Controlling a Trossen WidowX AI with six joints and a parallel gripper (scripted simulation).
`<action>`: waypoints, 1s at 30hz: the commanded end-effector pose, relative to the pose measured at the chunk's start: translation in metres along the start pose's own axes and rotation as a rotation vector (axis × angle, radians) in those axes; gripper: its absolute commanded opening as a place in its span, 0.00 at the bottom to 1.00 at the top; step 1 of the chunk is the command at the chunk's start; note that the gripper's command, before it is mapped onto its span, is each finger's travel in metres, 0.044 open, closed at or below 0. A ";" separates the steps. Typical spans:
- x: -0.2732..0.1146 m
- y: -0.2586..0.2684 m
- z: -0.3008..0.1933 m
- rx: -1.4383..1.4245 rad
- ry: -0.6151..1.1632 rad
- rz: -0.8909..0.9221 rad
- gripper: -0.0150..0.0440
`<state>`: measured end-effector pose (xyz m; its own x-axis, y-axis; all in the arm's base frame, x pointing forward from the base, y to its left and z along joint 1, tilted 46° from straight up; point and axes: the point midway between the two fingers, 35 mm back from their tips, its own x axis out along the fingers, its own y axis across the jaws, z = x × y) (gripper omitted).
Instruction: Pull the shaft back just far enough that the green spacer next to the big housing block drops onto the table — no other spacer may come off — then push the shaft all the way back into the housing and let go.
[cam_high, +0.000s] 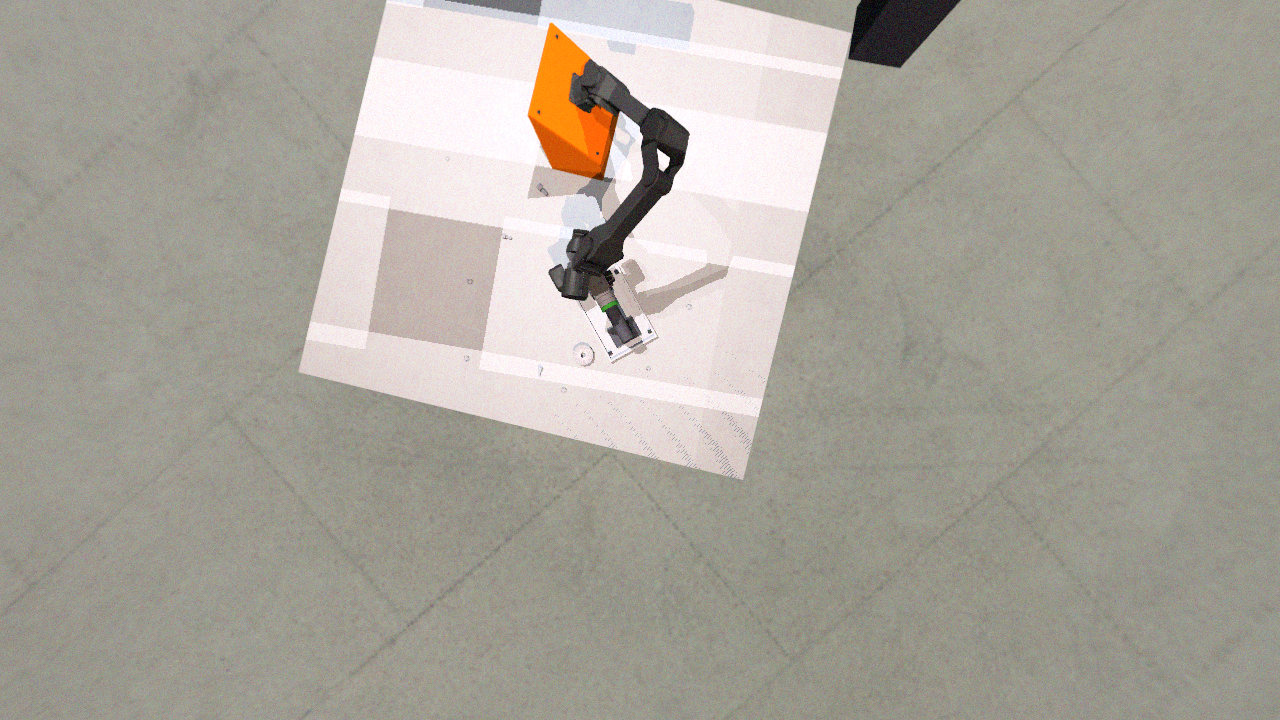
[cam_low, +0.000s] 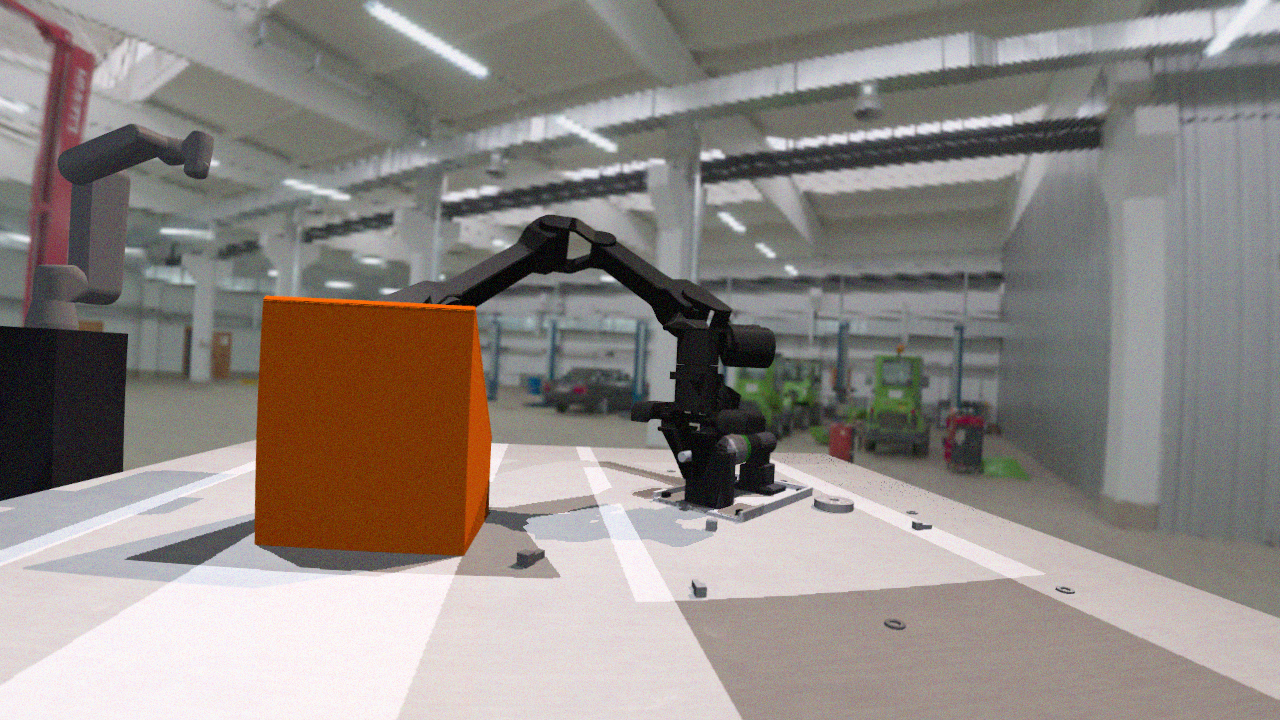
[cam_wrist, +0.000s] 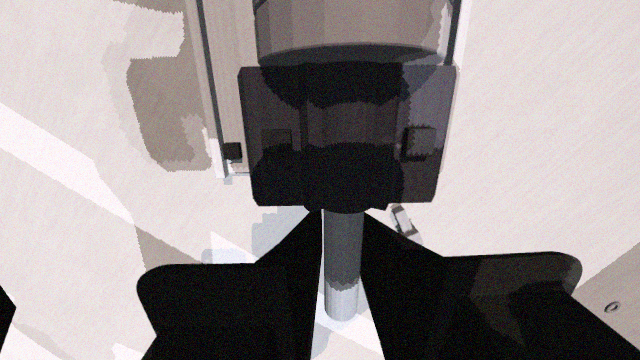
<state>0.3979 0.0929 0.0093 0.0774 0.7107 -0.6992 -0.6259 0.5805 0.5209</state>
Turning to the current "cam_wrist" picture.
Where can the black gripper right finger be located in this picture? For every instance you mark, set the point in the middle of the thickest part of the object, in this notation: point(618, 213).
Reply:
point(412, 291)

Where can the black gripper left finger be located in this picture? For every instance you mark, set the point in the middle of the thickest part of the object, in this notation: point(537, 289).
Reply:
point(279, 290)

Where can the grey cylindrical shaft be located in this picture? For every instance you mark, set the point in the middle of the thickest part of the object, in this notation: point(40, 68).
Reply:
point(343, 236)

